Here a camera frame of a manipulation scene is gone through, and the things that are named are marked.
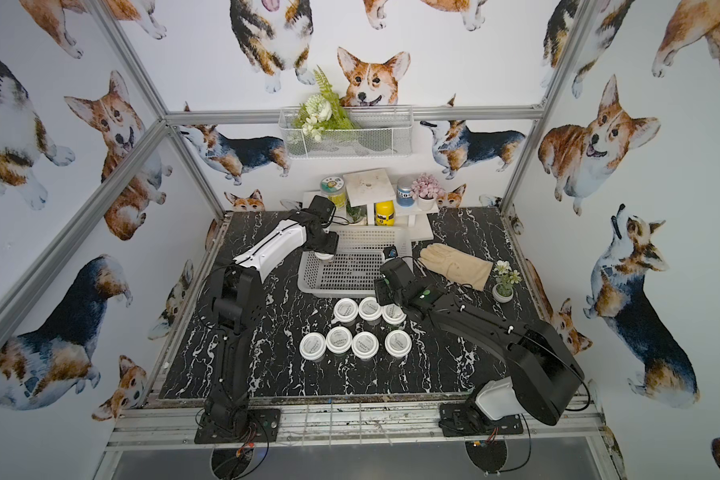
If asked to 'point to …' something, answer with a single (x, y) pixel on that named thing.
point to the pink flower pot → (425, 190)
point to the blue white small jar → (404, 196)
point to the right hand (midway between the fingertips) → (390, 272)
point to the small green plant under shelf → (357, 213)
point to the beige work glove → (456, 266)
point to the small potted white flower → (503, 291)
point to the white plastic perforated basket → (352, 272)
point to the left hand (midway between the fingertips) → (324, 238)
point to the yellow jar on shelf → (385, 213)
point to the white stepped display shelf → (375, 191)
